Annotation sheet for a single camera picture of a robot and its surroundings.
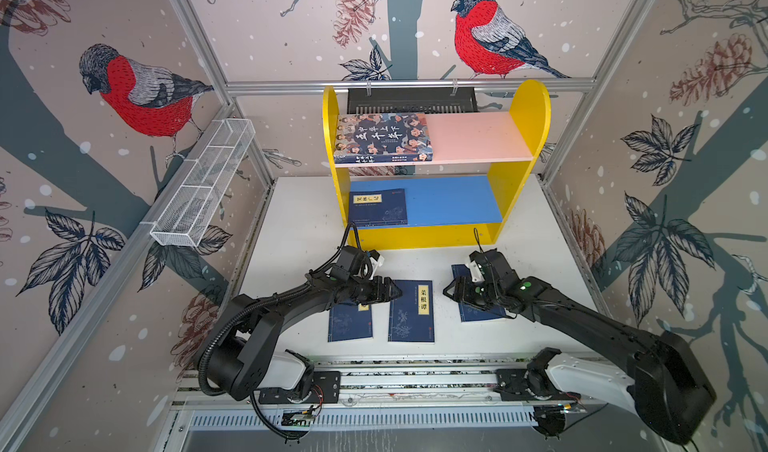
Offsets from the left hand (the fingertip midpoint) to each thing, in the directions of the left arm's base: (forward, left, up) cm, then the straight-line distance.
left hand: (393, 296), depth 82 cm
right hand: (-1, -15, 0) cm, 15 cm away
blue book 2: (-3, -5, -7) cm, 9 cm away
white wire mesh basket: (+9, +51, +24) cm, 57 cm away
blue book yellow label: (+26, +4, +9) cm, 27 cm away
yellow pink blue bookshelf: (+30, -22, +7) cm, 37 cm away
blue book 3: (-3, -22, -6) cm, 23 cm away
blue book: (-4, +13, -6) cm, 15 cm away
